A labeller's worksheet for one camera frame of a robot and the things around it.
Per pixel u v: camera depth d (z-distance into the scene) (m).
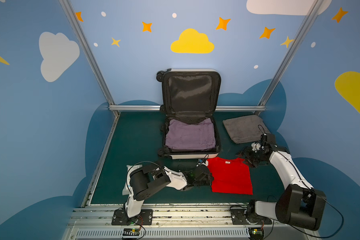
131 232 0.73
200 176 0.70
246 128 1.12
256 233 0.73
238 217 0.74
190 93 0.98
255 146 0.77
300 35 0.79
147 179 0.51
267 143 0.68
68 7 0.69
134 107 1.23
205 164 0.84
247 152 0.76
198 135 1.01
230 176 0.88
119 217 0.73
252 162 0.74
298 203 0.42
